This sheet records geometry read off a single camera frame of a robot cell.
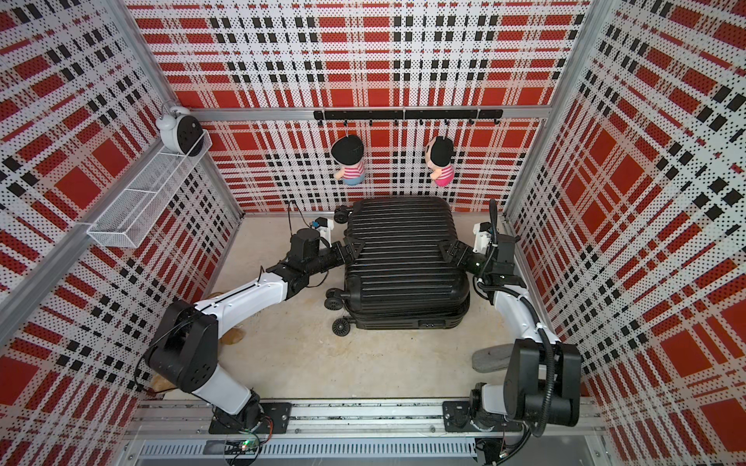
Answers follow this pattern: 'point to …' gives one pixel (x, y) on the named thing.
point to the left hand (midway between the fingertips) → (363, 247)
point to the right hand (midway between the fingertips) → (451, 248)
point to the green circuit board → (249, 446)
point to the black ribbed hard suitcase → (402, 280)
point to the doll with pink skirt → (439, 160)
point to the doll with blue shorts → (348, 151)
